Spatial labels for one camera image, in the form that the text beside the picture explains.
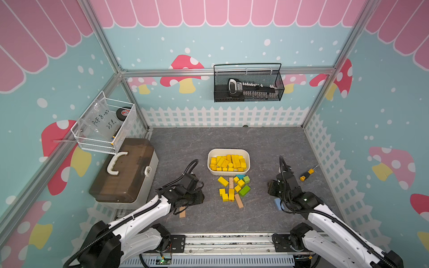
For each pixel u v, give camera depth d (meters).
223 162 0.97
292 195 0.59
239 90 0.87
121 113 0.80
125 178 0.83
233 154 1.03
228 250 0.74
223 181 0.94
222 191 0.88
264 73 0.90
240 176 0.94
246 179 0.92
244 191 0.89
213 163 0.98
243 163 0.97
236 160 1.00
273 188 0.72
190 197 0.70
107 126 0.70
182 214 0.82
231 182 0.92
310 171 0.97
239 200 0.87
